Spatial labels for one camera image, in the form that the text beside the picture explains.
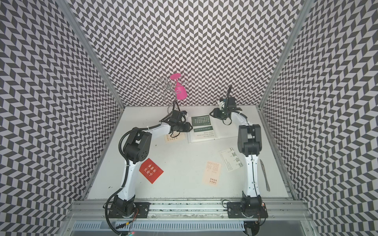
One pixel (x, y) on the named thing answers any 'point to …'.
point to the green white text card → (204, 132)
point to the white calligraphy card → (230, 159)
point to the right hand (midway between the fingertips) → (213, 115)
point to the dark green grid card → (201, 120)
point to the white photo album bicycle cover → (215, 122)
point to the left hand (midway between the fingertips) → (191, 128)
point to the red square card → (152, 172)
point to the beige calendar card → (175, 137)
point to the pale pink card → (212, 174)
